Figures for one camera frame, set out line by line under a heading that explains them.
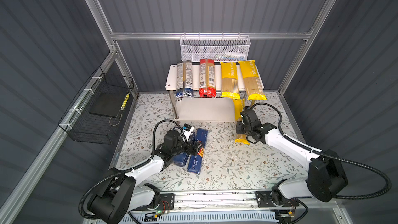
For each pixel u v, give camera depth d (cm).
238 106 91
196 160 83
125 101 79
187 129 74
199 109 107
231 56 91
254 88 71
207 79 75
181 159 81
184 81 75
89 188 39
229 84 74
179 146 73
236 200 75
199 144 75
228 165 85
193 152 75
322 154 44
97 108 74
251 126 66
